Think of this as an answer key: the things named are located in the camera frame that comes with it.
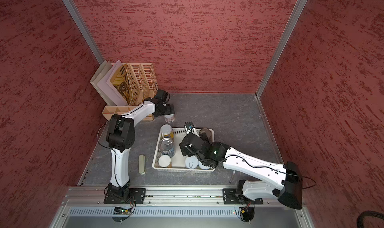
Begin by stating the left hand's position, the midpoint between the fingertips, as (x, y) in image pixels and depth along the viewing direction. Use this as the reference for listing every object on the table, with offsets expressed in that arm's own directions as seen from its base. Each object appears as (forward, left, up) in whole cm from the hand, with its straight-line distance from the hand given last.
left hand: (167, 113), depth 101 cm
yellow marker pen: (-37, -42, -5) cm, 56 cm away
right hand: (-28, -18, +12) cm, 35 cm away
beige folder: (+5, +40, +24) cm, 47 cm away
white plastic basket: (-31, -10, -5) cm, 33 cm away
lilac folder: (+5, +34, +19) cm, 39 cm away
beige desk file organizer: (+28, +24, +2) cm, 37 cm away
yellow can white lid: (-33, -3, +2) cm, 34 cm away
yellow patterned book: (+15, +31, +15) cm, 38 cm away
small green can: (-40, -24, +15) cm, 49 cm away
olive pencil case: (-34, +10, -2) cm, 36 cm away
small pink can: (-33, -18, +1) cm, 38 cm away
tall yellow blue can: (-18, -3, +8) cm, 20 cm away
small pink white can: (-3, -2, -1) cm, 4 cm away
